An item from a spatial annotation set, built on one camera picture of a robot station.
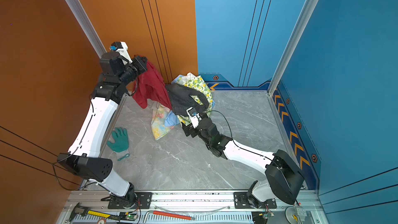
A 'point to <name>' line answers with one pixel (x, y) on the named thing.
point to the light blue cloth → (171, 119)
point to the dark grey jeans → (182, 97)
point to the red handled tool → (169, 214)
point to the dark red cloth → (150, 84)
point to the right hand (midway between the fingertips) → (188, 117)
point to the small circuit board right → (268, 214)
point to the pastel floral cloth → (159, 112)
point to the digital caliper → (81, 211)
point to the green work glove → (121, 145)
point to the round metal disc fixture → (290, 215)
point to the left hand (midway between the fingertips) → (148, 55)
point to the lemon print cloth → (192, 85)
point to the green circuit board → (125, 215)
